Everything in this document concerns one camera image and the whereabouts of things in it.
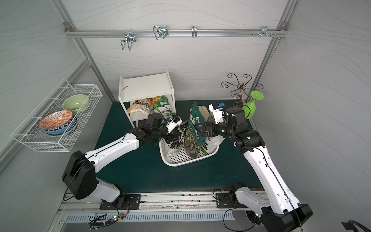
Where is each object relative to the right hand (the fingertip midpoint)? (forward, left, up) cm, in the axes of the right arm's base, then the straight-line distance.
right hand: (202, 123), depth 68 cm
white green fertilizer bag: (0, -6, -22) cm, 22 cm away
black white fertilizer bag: (+4, +11, -11) cm, 16 cm away
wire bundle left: (-39, +49, -31) cm, 70 cm away
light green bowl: (+8, +67, +4) cm, 67 cm away
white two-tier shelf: (+23, +37, +3) cm, 43 cm away
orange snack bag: (+17, +36, -6) cm, 40 cm away
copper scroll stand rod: (+22, -20, +1) cm, 29 cm away
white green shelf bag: (+21, +25, -10) cm, 34 cm away
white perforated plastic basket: (-5, +11, -31) cm, 33 cm away
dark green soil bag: (-2, +3, -7) cm, 7 cm away
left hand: (+2, +11, -12) cm, 17 cm away
